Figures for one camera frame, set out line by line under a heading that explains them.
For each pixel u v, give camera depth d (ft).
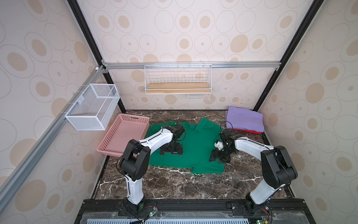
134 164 1.60
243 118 3.70
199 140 3.36
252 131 3.41
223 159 2.66
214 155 2.65
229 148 2.35
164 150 2.65
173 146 2.52
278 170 1.53
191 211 2.39
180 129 2.50
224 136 2.52
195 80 3.26
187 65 3.02
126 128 3.51
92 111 3.52
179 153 2.67
